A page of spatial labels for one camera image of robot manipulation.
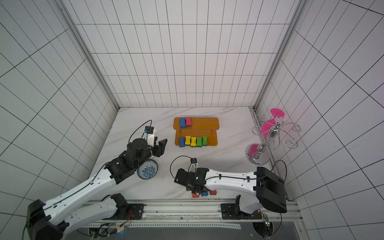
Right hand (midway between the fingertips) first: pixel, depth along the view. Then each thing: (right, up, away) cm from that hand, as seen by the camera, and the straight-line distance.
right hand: (189, 185), depth 78 cm
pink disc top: (+48, +39, +1) cm, 62 cm away
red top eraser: (-1, +34, +14) cm, 36 cm away
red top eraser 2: (+3, -5, -1) cm, 6 cm away
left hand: (-15, +24, -2) cm, 28 cm away
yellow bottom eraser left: (-2, +20, +19) cm, 28 cm away
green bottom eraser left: (+6, +21, +19) cm, 29 cm away
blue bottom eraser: (-5, +20, +19) cm, 28 cm away
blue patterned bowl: (-24, +6, +7) cm, 26 cm away
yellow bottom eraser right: (+3, +20, +19) cm, 28 cm away
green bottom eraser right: (+10, +21, +19) cm, 31 cm away
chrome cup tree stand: (+44, +13, +14) cm, 48 cm away
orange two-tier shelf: (+7, +31, +12) cm, 34 cm away
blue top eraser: (-4, +33, +12) cm, 36 cm away
